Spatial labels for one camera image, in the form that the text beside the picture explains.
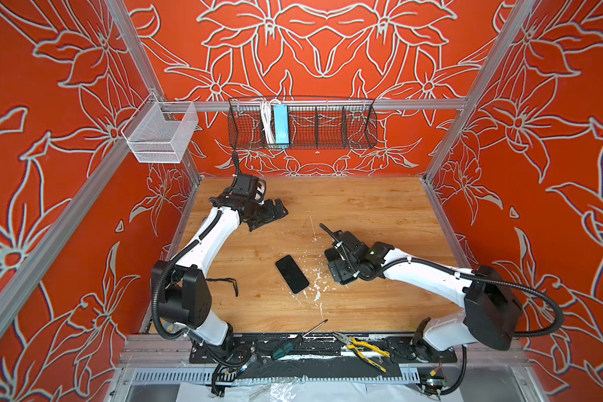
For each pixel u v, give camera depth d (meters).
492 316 0.42
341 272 0.75
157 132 0.93
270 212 0.74
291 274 0.90
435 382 0.68
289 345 0.73
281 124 0.89
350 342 0.74
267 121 0.90
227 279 0.88
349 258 0.63
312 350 0.74
